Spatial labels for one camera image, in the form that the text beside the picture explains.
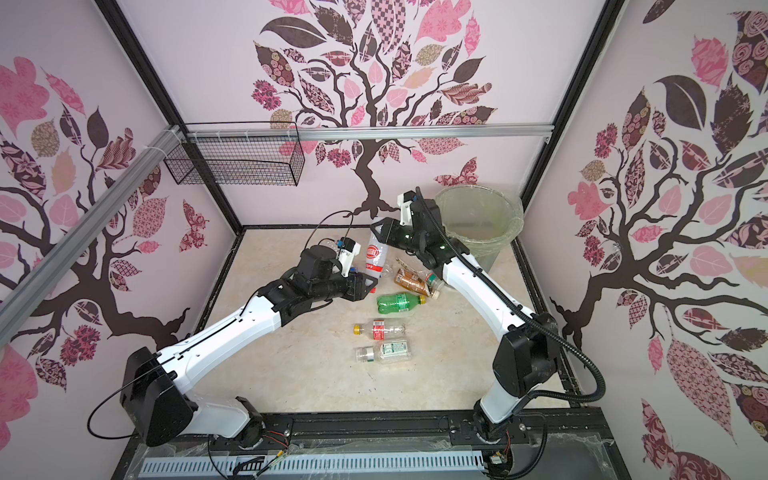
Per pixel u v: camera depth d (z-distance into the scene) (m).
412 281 0.98
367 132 0.95
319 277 0.59
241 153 0.95
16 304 0.50
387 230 0.68
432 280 0.99
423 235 0.60
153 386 0.39
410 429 0.76
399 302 0.92
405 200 0.72
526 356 0.48
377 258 0.75
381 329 0.86
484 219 0.98
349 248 0.68
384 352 0.82
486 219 0.98
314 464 0.70
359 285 0.68
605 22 0.70
